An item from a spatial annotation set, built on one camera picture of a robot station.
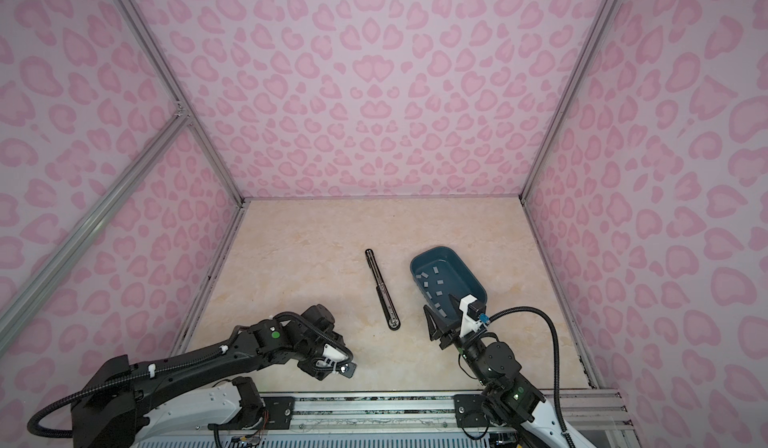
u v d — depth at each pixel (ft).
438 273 3.21
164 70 2.74
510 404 1.90
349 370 2.18
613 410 2.45
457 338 2.15
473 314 2.01
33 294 1.73
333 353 2.29
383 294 3.03
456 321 2.12
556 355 1.99
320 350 2.28
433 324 2.26
